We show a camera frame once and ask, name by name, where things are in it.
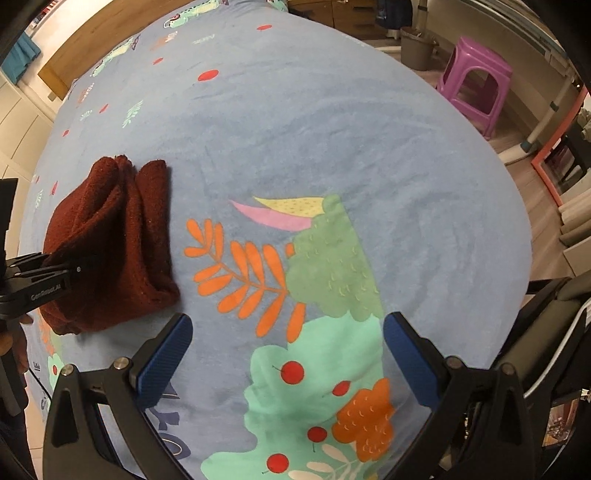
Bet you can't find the dark red knit sweater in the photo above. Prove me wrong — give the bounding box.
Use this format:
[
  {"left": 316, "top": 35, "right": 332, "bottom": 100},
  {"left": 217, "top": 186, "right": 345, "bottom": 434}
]
[{"left": 40, "top": 155, "right": 180, "bottom": 335}]

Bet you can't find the white wardrobe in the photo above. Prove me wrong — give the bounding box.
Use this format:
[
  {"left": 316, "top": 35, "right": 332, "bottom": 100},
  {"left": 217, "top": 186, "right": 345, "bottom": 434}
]
[{"left": 0, "top": 73, "right": 52, "bottom": 258}]

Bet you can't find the wooden headboard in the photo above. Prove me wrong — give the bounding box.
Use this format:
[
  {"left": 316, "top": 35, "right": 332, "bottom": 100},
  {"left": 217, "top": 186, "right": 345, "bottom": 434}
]
[{"left": 38, "top": 0, "right": 190, "bottom": 100}]

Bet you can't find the teal hanging cloth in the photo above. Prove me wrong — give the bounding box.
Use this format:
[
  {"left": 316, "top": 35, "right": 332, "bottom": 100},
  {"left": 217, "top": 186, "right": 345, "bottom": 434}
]
[{"left": 1, "top": 33, "right": 41, "bottom": 85}]

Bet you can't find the blue patterned bed sheet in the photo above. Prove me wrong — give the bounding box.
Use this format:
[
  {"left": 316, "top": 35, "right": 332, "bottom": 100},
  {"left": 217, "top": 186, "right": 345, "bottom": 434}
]
[{"left": 20, "top": 1, "right": 531, "bottom": 479}]

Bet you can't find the purple plastic stool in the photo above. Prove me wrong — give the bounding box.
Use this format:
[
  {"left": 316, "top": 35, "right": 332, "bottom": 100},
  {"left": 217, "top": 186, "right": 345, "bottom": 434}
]
[{"left": 436, "top": 36, "right": 513, "bottom": 139}]

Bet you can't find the grey bucket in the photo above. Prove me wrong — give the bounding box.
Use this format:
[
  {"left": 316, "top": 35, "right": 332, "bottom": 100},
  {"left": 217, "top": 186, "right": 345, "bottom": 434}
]
[{"left": 401, "top": 27, "right": 438, "bottom": 71}]

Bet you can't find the cardboard box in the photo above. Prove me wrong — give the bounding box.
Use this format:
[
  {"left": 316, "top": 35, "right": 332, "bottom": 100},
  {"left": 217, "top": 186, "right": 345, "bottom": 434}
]
[{"left": 287, "top": 0, "right": 387, "bottom": 40}]

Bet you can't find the orange frame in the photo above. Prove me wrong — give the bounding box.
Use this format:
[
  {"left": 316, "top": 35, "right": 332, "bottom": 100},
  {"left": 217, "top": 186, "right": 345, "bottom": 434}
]
[{"left": 530, "top": 85, "right": 590, "bottom": 206}]

